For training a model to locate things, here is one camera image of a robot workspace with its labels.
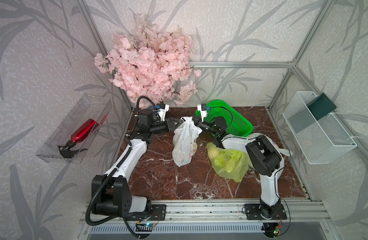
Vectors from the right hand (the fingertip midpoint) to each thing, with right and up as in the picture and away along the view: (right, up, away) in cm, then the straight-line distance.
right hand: (183, 119), depth 78 cm
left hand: (-1, -2, -2) cm, 2 cm away
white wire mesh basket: (+59, -9, -16) cm, 62 cm away
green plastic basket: (+38, -4, +30) cm, 48 cm away
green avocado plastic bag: (+24, -23, -1) cm, 34 cm away
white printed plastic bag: (+61, -20, +11) cm, 65 cm away
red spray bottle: (-42, -6, -15) cm, 45 cm away
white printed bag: (+1, -14, +2) cm, 14 cm away
